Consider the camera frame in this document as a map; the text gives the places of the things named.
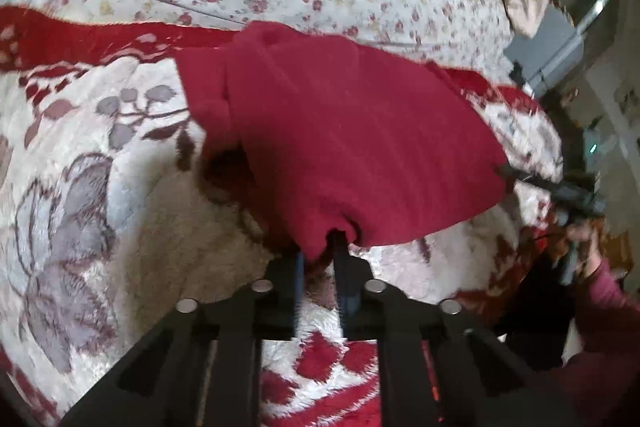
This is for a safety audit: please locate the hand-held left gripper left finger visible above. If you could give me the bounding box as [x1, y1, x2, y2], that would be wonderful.
[60, 251, 307, 427]

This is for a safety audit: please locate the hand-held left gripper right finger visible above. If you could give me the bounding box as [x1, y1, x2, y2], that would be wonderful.
[327, 231, 576, 427]

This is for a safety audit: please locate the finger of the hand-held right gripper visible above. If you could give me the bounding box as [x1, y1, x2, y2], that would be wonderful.
[495, 164, 557, 192]

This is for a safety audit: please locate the dark red knit garment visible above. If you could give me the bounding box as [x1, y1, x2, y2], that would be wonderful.
[176, 21, 512, 261]

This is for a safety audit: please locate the person's right hand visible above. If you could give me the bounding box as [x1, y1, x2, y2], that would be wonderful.
[564, 216, 611, 279]

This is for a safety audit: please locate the dark cloth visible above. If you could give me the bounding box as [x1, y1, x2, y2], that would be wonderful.
[497, 251, 578, 370]

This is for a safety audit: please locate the red and white floral blanket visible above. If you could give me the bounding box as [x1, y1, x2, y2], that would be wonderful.
[0, 4, 567, 427]

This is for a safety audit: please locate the grey metal frame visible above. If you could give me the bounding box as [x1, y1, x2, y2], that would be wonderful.
[504, 0, 623, 100]

